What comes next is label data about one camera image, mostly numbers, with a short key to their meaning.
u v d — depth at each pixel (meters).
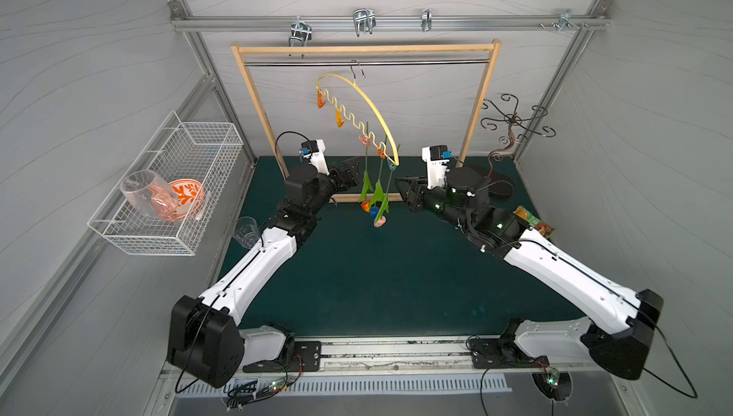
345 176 0.67
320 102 0.92
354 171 0.68
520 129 0.88
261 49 0.62
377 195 0.88
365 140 0.80
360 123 0.77
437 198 0.58
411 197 0.58
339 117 0.86
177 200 0.66
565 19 0.77
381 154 0.73
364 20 0.75
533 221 0.96
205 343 0.39
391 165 0.76
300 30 0.78
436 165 0.58
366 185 0.91
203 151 0.80
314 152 0.66
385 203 0.86
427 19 0.78
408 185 0.60
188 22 0.79
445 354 0.75
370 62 0.65
